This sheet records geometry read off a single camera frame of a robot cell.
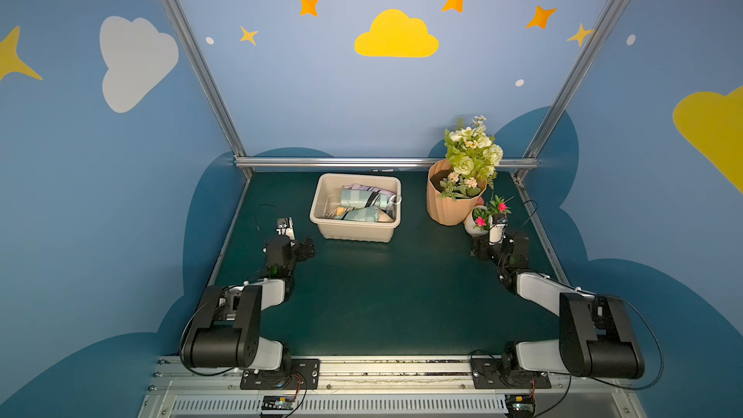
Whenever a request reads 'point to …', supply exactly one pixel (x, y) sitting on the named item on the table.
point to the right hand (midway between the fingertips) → (489, 233)
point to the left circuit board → (278, 403)
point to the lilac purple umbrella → (357, 186)
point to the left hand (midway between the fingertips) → (294, 233)
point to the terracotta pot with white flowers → (441, 209)
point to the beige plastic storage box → (327, 196)
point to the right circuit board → (520, 405)
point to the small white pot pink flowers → (479, 219)
